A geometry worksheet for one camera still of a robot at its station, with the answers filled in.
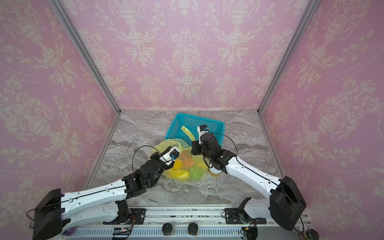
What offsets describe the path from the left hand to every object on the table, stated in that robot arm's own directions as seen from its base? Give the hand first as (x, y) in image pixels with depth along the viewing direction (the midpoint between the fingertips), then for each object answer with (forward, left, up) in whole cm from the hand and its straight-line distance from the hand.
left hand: (169, 147), depth 74 cm
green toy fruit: (-7, -14, -15) cm, 21 cm away
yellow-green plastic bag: (-6, -4, -14) cm, 16 cm away
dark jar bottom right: (-33, -62, -11) cm, 71 cm away
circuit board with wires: (-32, +22, -25) cm, 47 cm away
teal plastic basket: (+32, -10, -17) cm, 38 cm away
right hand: (+5, -11, -3) cm, 13 cm away
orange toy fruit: (-1, -9, -12) cm, 15 cm away
